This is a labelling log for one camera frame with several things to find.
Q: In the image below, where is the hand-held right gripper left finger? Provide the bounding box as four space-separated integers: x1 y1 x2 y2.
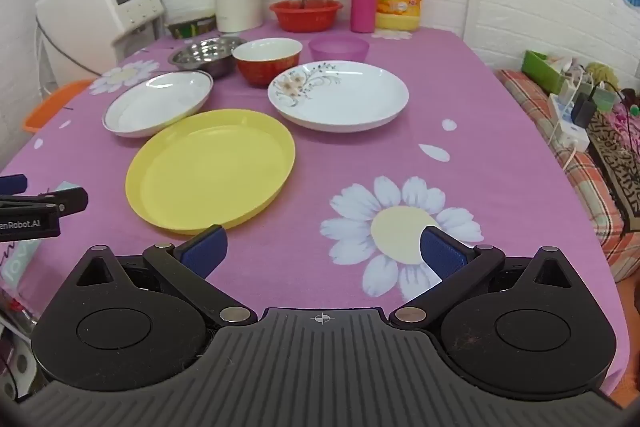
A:
75 225 258 328

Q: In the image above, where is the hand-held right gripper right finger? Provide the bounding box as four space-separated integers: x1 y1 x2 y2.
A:
389 227 571 329

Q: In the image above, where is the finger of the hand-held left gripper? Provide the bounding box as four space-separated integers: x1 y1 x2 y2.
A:
0 187 89 215
0 174 29 196

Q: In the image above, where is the yellow plastic plate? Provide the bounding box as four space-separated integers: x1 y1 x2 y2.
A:
125 108 297 236

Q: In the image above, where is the white gold-rimmed plate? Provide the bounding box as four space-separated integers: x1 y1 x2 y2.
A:
102 70 214 138

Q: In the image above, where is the white floral plate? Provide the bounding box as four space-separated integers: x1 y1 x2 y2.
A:
267 61 411 132

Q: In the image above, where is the stainless steel bowl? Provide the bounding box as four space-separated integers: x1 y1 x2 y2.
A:
168 37 248 79

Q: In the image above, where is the pale teal printed bag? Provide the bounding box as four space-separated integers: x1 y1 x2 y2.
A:
0 239 43 288

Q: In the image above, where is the orange stool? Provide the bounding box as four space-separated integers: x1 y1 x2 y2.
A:
22 79 93 134

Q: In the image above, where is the purple floral tablecloth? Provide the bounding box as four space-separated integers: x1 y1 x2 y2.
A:
0 17 630 408

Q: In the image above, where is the plaid cushion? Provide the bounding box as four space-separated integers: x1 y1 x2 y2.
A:
495 69 640 283

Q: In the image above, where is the white power strip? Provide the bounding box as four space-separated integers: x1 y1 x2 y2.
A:
547 93 591 152

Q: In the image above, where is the white water dispenser with screen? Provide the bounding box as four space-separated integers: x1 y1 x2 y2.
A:
35 0 167 78

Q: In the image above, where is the red bowl white inside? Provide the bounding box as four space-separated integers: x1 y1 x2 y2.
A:
231 38 304 88

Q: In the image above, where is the leopard patterned cloth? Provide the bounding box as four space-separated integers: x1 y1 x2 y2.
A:
587 112 640 233

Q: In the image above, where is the black charger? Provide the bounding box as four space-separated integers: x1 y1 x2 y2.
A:
571 89 598 128

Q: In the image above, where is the white charger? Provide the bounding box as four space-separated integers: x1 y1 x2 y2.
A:
557 79 581 108

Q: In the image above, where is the green plastic box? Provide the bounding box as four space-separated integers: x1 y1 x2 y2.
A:
521 50 576 94

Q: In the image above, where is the purple plastic bowl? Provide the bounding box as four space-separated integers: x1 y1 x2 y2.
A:
308 37 371 64

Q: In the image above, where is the yellow mesh sponge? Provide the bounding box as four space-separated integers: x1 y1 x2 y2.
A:
585 62 621 92

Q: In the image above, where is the red plastic basket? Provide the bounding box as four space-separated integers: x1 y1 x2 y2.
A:
269 0 344 32

